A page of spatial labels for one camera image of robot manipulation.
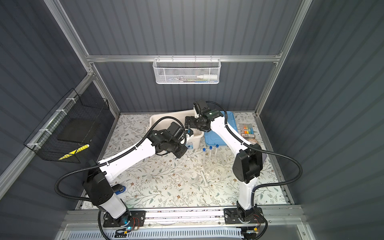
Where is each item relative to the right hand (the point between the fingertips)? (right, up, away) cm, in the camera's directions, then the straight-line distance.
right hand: (192, 125), depth 87 cm
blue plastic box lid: (+14, -9, +18) cm, 24 cm away
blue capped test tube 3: (+14, -12, -4) cm, 19 cm away
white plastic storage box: (-21, +1, +18) cm, 27 cm away
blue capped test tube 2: (+10, -13, -4) cm, 17 cm away
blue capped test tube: (+6, -14, -6) cm, 16 cm away
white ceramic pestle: (+7, -33, -4) cm, 34 cm away
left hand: (-4, -13, -6) cm, 15 cm away
